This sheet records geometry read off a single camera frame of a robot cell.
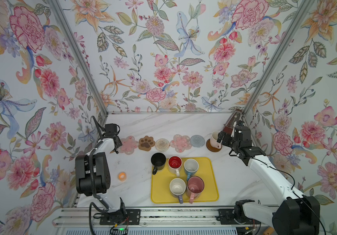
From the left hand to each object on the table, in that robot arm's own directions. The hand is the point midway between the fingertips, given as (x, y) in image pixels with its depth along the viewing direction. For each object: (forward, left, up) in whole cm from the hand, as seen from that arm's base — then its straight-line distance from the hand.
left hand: (115, 143), depth 95 cm
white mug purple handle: (-27, -40, -5) cm, 48 cm away
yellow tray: (-23, -30, -7) cm, 38 cm away
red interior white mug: (-13, -38, -5) cm, 41 cm away
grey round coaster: (+5, -55, -6) cm, 56 cm away
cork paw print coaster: (+4, -19, -7) cm, 21 cm away
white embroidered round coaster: (+2, -30, -5) cm, 31 cm away
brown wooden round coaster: (-1, -63, -6) cm, 64 cm away
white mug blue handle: (-15, -48, -2) cm, 50 cm away
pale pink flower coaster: (+4, -7, -7) cm, 11 cm away
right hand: (-3, -67, +12) cm, 69 cm away
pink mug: (-26, -49, -3) cm, 56 cm away
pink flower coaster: (+4, -44, -7) cm, 44 cm away
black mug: (-12, -28, 0) cm, 31 cm away
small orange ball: (-19, -7, -6) cm, 21 cm away
